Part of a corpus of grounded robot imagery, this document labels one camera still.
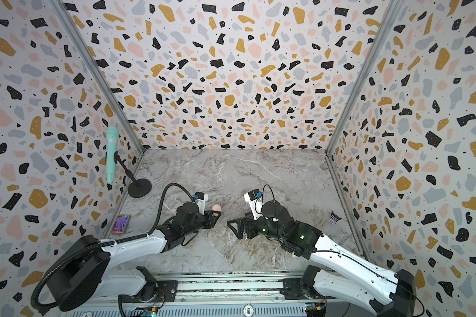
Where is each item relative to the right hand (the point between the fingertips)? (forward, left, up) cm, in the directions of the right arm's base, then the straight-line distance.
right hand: (235, 218), depth 67 cm
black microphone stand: (+27, +53, -23) cm, 64 cm away
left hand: (+9, +7, -14) cm, 18 cm away
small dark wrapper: (+11, -43, -21) cm, 49 cm away
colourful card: (+6, +54, -22) cm, 59 cm away
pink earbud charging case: (+11, +10, -13) cm, 19 cm away
